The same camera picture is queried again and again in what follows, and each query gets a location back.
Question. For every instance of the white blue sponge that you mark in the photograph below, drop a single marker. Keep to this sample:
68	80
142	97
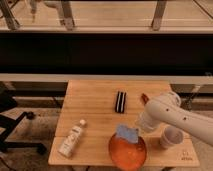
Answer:
129	134

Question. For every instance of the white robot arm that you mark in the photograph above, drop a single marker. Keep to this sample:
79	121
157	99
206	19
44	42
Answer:
167	108

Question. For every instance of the orange ceramic bowl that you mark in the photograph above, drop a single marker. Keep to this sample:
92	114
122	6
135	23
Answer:
127	156

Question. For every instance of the wooden table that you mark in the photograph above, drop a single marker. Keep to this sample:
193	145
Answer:
94	101

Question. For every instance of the red brown tool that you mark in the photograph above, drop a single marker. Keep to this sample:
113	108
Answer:
144	98

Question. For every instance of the white plastic bottle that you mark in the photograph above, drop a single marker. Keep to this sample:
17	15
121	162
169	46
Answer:
69	143

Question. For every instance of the white paper cup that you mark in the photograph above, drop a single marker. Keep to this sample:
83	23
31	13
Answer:
170	137

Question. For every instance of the black office chair base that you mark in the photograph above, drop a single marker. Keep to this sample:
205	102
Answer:
6	103

